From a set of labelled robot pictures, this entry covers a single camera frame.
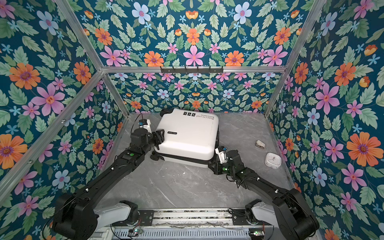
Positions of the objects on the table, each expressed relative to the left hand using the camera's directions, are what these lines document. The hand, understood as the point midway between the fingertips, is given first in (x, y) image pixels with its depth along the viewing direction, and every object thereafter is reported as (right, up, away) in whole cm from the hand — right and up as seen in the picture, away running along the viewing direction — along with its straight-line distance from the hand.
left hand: (163, 129), depth 81 cm
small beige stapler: (+61, -10, +18) cm, 64 cm away
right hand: (+25, -20, +2) cm, 33 cm away
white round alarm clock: (+65, -20, +10) cm, 69 cm away
